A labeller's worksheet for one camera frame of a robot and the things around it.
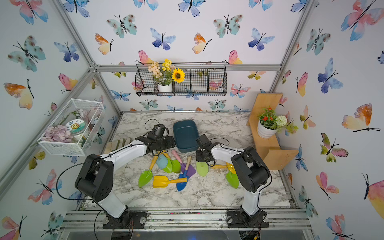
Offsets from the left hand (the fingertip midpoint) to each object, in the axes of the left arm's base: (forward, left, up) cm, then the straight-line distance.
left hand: (175, 141), depth 92 cm
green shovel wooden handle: (-14, -16, -10) cm, 23 cm away
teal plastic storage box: (+14, -6, -10) cm, 18 cm away
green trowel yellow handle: (-11, +1, -10) cm, 15 cm away
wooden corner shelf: (-16, -52, +7) cm, 55 cm away
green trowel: (-20, -34, -10) cm, 41 cm away
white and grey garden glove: (+4, +42, -9) cm, 44 cm away
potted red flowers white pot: (+4, -55, +10) cm, 56 cm away
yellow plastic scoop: (-21, +7, -10) cm, 24 cm away
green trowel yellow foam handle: (-17, +17, -10) cm, 26 cm away
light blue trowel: (-10, +8, -7) cm, 14 cm away
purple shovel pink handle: (-14, -9, -11) cm, 20 cm away
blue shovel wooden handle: (-24, -4, -10) cm, 26 cm away
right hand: (-6, -16, -9) cm, 19 cm away
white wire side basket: (+5, +41, +21) cm, 46 cm away
